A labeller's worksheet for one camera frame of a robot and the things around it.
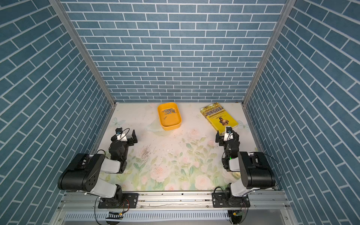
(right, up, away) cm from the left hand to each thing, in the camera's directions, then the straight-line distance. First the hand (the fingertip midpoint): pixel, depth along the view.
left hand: (130, 130), depth 89 cm
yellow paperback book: (+61, +9, +19) cm, 65 cm away
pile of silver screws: (+22, +13, +26) cm, 36 cm away
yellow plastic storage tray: (+23, +9, +23) cm, 34 cm away
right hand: (+64, -1, +2) cm, 64 cm away
